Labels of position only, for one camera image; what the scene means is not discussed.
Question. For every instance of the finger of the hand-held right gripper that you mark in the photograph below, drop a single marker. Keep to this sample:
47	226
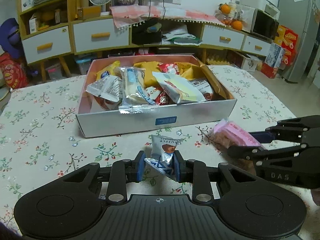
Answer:
240	152
260	137

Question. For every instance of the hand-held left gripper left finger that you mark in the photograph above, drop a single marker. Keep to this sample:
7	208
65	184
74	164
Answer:
140	167

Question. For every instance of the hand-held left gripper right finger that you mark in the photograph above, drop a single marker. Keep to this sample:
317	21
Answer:
177	167

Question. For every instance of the pink nougat bar packet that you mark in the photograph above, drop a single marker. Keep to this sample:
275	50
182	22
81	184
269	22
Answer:
237	132

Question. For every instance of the silver chocolate truffle packet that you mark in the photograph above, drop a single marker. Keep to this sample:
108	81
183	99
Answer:
165	145

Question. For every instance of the pink and silver box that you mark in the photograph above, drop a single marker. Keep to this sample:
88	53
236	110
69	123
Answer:
112	122

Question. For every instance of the red candy packet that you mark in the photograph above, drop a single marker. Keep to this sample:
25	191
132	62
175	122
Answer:
162	98
167	68

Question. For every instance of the white pecan snack packet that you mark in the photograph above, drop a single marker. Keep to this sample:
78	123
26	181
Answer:
106	105
205	87

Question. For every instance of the white yellow green snack packet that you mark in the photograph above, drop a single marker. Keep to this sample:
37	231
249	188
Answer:
175	87

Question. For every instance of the white rice cracker packet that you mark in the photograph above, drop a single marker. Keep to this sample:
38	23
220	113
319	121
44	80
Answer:
135	85

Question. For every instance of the white triangular snack packet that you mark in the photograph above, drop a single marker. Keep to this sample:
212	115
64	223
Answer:
107	87

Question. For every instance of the large plain yellow packet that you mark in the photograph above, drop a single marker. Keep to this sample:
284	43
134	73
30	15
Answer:
150	77

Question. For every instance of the plain yellow snack packet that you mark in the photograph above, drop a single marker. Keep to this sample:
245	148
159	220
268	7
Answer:
192	73

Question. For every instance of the yellow chips packet blue logo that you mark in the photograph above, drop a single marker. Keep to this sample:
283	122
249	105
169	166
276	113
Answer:
105	73

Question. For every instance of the red gift box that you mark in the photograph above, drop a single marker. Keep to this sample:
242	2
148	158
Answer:
270	70

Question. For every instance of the white printed cardboard box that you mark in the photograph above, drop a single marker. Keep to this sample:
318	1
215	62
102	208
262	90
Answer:
250	63

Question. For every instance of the blue white carton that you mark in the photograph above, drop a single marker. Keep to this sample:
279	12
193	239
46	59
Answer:
275	55

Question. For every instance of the yellow egg tray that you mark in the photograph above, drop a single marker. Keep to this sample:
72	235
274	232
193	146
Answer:
217	60

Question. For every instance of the orange red carton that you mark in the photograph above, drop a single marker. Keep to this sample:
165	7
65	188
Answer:
288	40

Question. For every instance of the silver refrigerator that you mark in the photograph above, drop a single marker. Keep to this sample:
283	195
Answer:
300	42

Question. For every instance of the floral tablecloth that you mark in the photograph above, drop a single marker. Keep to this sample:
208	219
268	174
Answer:
37	130

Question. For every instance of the black microwave oven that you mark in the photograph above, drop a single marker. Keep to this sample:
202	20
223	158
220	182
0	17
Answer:
265	25

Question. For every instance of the orange fruit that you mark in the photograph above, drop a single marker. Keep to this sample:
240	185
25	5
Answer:
237	25
225	8

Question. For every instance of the glass jar of small oranges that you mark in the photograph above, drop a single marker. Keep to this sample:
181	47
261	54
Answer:
227	20

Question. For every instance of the long wooden tv cabinet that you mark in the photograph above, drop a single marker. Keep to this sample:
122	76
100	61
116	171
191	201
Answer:
199	31

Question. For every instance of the clear plastic bin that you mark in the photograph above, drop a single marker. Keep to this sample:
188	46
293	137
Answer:
55	72

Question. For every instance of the small white box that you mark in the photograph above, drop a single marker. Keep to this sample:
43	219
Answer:
272	8

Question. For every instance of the pile of papers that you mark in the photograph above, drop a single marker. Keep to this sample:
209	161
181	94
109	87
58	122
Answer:
177	36

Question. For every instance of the black device box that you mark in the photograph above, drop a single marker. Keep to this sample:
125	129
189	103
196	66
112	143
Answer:
146	36

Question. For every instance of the large white box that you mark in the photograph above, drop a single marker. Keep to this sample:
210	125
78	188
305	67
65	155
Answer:
252	1

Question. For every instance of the small blue green object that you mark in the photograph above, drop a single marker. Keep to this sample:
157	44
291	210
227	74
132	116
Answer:
153	28

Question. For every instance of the pink patterned cloth runner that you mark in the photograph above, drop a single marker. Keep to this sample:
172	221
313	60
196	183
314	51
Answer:
130	13

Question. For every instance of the white round floor stand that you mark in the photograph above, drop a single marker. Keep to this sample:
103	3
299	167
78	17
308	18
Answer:
5	93

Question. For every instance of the red printed bag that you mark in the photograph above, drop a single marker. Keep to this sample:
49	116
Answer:
12	72

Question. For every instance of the brown cardboard box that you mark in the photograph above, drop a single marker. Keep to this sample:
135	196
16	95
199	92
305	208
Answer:
91	13

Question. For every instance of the small brown box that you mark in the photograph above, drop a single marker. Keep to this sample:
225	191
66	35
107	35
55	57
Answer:
58	15

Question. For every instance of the orange round object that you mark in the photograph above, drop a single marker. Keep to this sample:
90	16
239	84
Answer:
47	17

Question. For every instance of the small white carton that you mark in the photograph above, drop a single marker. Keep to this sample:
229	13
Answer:
33	23

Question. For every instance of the wooden shelf cabinet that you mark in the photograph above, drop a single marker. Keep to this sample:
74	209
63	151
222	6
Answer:
70	0

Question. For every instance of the purple plush toy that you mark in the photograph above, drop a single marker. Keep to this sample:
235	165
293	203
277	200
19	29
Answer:
11	35

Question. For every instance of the white grey box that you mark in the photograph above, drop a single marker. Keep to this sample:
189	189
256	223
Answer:
27	1

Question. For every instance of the white wall switch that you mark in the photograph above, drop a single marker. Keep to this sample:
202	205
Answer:
177	0

